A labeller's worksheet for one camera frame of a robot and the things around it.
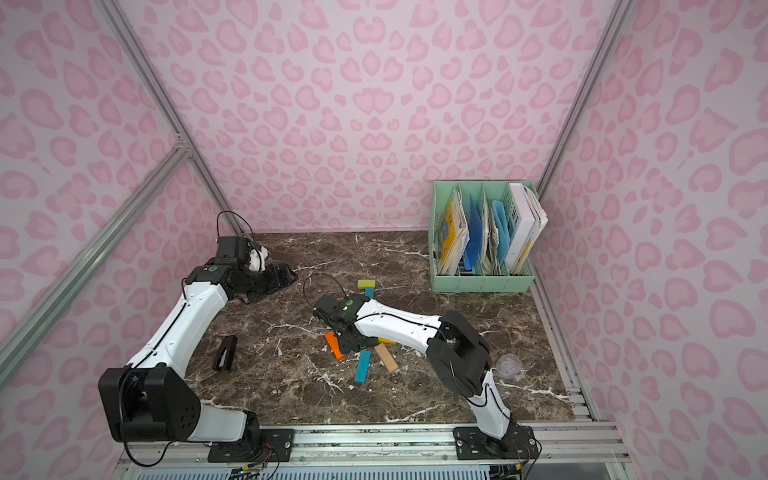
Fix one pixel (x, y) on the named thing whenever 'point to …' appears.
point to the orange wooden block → (335, 345)
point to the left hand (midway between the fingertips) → (286, 277)
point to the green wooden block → (366, 283)
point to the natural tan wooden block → (388, 359)
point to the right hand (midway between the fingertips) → (355, 343)
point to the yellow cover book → (454, 237)
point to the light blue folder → (502, 230)
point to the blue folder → (475, 239)
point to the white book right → (533, 219)
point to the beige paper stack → (490, 244)
